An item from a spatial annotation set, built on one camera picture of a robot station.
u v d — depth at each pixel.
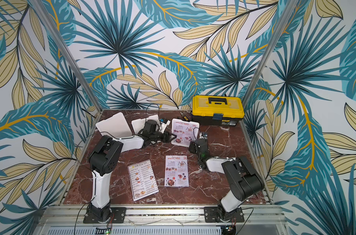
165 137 0.86
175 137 0.93
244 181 0.46
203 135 0.83
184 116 1.13
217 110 0.99
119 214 0.74
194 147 0.85
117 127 0.87
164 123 0.88
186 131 0.90
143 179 0.85
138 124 0.86
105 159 0.54
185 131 0.90
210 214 0.73
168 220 0.73
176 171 0.89
